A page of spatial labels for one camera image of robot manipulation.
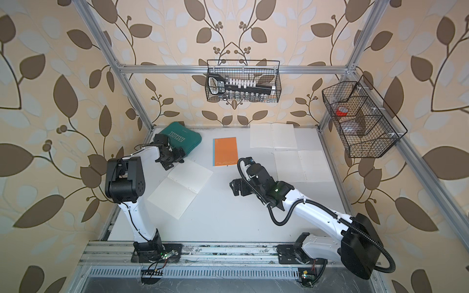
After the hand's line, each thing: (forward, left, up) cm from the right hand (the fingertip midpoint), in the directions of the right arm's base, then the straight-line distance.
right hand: (239, 182), depth 80 cm
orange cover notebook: (+28, +8, -13) cm, 32 cm away
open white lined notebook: (+39, -22, -13) cm, 47 cm away
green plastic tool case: (+36, +35, -7) cm, 50 cm away
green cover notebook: (+16, -36, -14) cm, 42 cm away
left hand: (+23, +34, -10) cm, 42 cm away
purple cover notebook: (+4, +33, -15) cm, 36 cm away
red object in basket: (+23, -47, +19) cm, 56 cm away
